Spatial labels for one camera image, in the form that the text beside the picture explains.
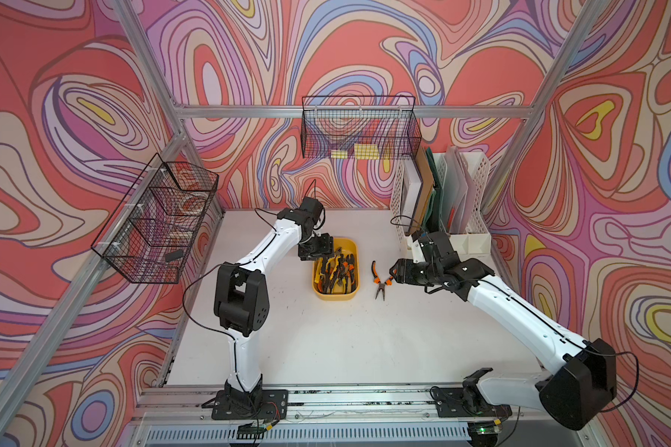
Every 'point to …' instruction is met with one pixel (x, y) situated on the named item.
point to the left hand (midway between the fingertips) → (328, 255)
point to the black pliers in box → (347, 265)
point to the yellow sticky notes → (362, 151)
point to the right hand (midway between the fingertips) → (399, 278)
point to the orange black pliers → (329, 263)
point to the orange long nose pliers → (376, 280)
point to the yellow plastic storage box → (337, 277)
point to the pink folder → (463, 191)
